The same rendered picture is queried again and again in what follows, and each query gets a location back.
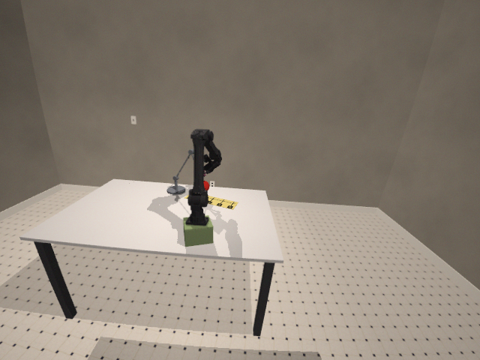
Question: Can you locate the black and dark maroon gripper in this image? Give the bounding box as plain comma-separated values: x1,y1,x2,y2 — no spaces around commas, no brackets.
204,163,215,176

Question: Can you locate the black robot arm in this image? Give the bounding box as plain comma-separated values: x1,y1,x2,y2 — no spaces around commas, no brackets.
186,129,222,226

